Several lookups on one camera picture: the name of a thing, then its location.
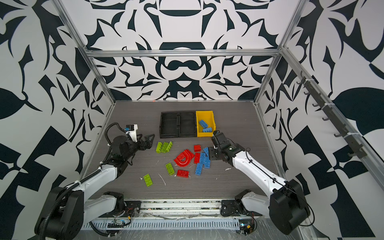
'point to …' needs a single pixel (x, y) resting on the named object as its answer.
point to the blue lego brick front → (198, 168)
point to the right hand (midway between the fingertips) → (212, 150)
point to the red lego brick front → (183, 173)
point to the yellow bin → (208, 116)
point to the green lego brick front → (148, 180)
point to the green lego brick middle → (170, 169)
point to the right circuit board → (246, 226)
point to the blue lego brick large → (202, 157)
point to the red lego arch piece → (183, 159)
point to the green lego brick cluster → (163, 147)
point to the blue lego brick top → (203, 124)
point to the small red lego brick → (197, 148)
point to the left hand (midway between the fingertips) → (146, 132)
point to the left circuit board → (120, 223)
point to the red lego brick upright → (197, 158)
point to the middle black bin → (187, 124)
